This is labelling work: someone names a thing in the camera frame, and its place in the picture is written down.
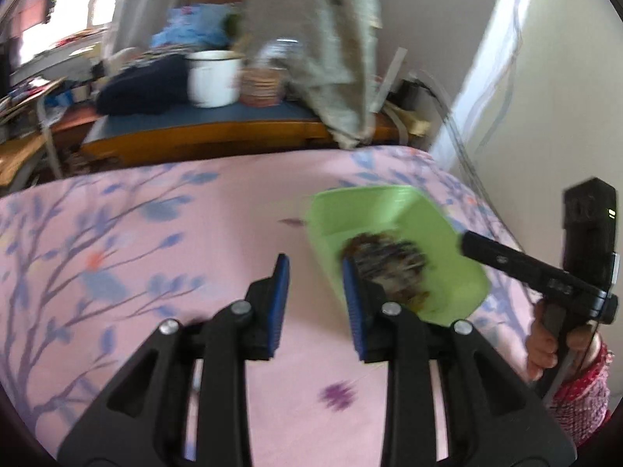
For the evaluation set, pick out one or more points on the pink printed bed sheet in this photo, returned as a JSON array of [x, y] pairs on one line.
[[90, 266]]

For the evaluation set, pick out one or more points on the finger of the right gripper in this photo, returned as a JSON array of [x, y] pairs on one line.
[[493, 254]]

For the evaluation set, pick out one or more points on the dark folded garment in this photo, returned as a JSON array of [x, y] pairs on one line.
[[147, 89]]

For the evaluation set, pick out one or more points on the bag of biscuits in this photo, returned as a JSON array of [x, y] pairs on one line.
[[264, 76]]

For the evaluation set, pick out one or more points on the right hand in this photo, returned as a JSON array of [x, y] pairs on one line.
[[542, 346]]

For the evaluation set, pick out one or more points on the green plastic tray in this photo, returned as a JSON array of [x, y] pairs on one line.
[[399, 239]]

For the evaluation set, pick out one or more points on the red patterned sleeve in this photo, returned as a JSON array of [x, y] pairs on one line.
[[581, 405]]

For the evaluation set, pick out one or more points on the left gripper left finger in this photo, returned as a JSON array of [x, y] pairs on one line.
[[140, 417]]

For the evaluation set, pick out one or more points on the blue topped wooden desk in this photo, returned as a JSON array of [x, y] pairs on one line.
[[189, 133]]

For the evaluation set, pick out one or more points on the white enamel mug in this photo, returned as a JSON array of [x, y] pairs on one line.
[[214, 78]]

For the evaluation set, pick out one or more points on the grey dotted cloth cover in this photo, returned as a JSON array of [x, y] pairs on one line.
[[332, 65]]

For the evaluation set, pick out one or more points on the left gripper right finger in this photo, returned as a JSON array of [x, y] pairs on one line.
[[452, 400]]

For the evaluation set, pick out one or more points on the light blue clothes pile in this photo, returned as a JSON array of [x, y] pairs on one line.
[[206, 25]]

